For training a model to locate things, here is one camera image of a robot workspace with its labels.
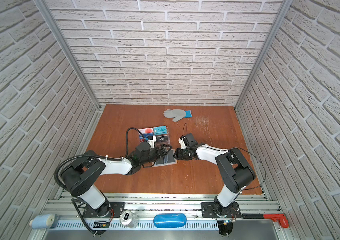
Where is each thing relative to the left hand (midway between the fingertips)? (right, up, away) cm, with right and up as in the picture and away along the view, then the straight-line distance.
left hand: (170, 148), depth 86 cm
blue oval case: (+1, -31, -18) cm, 35 cm away
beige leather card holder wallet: (-2, -6, 0) cm, 7 cm away
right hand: (+4, -5, +6) cm, 9 cm away
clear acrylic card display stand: (-3, +1, +11) cm, 12 cm away
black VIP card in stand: (-6, +4, +9) cm, 12 cm away
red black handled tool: (+54, -31, -15) cm, 64 cm away
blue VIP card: (-15, +7, +2) cm, 16 cm away
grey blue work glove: (+5, +21, +28) cm, 36 cm away
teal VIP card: (-6, +10, +9) cm, 15 cm away
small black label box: (-34, -36, -13) cm, 51 cm away
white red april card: (-16, +10, +8) cm, 20 cm away
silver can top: (-16, -25, -25) cm, 39 cm away
